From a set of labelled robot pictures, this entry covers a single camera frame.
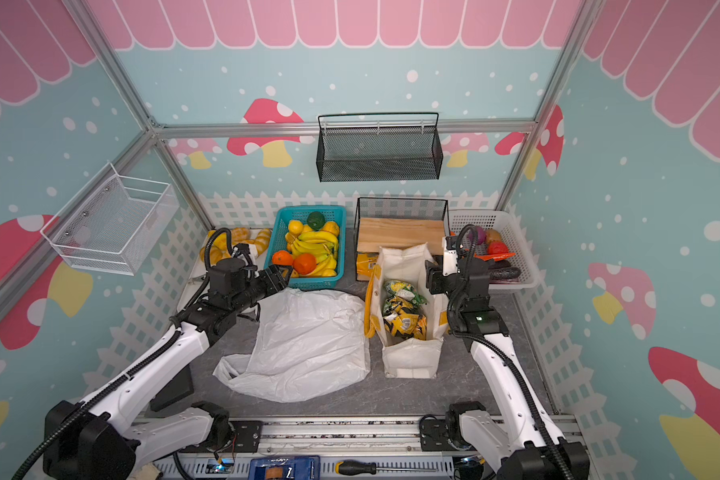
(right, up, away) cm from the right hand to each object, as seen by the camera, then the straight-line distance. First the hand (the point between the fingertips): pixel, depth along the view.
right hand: (437, 259), depth 78 cm
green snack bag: (-10, -9, +10) cm, 16 cm away
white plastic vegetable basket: (+32, +14, +34) cm, 49 cm away
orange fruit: (-46, 0, +20) cm, 50 cm away
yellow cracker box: (-19, -1, +19) cm, 27 cm away
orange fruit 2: (-40, -1, +22) cm, 45 cm away
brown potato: (+26, +9, +29) cm, 40 cm away
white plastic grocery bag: (-35, -26, +10) cm, 45 cm away
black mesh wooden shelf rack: (-7, +12, +22) cm, 26 cm away
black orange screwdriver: (-19, -48, -9) cm, 53 cm away
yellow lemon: (-46, +12, +34) cm, 59 cm away
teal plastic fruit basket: (-33, +18, +38) cm, 53 cm away
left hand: (-40, -5, +3) cm, 41 cm away
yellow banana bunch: (-35, +5, +33) cm, 48 cm away
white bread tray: (-80, -4, +31) cm, 86 cm away
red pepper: (+28, +4, +27) cm, 39 cm away
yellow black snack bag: (-8, -16, +5) cm, 19 cm away
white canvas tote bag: (-9, -24, -5) cm, 26 cm away
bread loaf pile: (-74, +6, +35) cm, 82 cm away
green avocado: (-38, +15, +35) cm, 53 cm away
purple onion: (+25, +9, +36) cm, 44 cm away
